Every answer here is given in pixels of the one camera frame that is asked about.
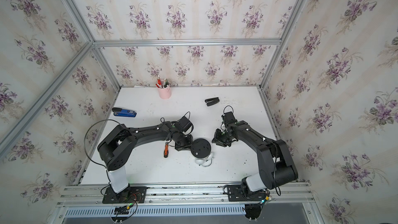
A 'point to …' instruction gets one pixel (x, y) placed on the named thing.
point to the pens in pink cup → (158, 84)
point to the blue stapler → (122, 112)
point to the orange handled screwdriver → (166, 152)
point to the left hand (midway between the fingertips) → (194, 150)
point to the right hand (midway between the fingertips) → (215, 141)
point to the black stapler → (212, 101)
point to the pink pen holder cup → (165, 93)
